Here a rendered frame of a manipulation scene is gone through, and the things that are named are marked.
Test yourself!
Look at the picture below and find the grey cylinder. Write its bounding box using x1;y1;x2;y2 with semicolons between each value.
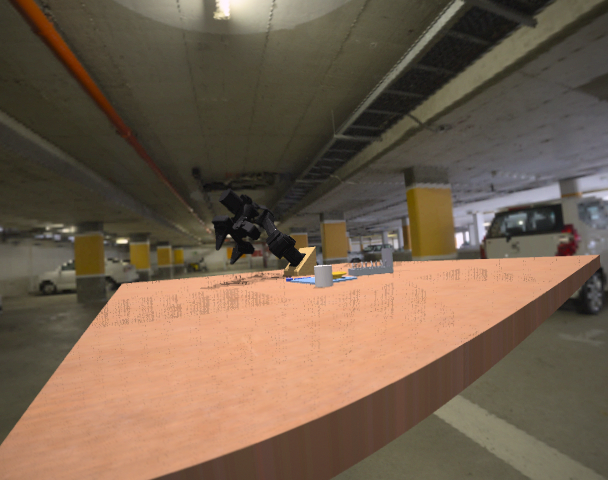
314;265;334;288

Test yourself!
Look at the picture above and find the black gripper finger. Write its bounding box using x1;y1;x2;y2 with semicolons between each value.
230;248;250;265
214;225;232;250

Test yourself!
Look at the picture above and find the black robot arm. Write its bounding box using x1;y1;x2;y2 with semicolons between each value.
218;188;306;267

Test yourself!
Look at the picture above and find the light blue flat mat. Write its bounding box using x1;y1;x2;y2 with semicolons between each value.
290;277;357;285

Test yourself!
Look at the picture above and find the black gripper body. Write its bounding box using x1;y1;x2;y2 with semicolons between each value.
211;214;255;254

